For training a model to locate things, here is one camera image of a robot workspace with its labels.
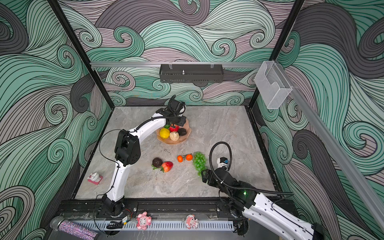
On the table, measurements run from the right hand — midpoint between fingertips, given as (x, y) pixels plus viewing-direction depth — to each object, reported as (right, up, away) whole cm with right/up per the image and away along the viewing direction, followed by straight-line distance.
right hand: (206, 175), depth 78 cm
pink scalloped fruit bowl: (-15, +16, +20) cm, 29 cm away
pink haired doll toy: (-8, -18, -10) cm, 22 cm away
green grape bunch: (-3, +5, +8) cm, 10 cm away
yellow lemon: (-25, +21, +18) cm, 37 cm away
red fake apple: (-18, +23, +23) cm, 37 cm away
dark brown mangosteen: (-28, +4, +8) cm, 29 cm away
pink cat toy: (-30, -17, -10) cm, 36 cm away
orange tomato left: (-15, +6, +12) cm, 20 cm away
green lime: (-20, +27, -6) cm, 34 cm away
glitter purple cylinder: (-68, -17, -12) cm, 71 cm away
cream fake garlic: (-19, +19, +17) cm, 32 cm away
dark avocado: (-14, +22, +17) cm, 31 cm away
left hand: (-14, +30, +20) cm, 39 cm away
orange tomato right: (-9, +6, +12) cm, 17 cm away
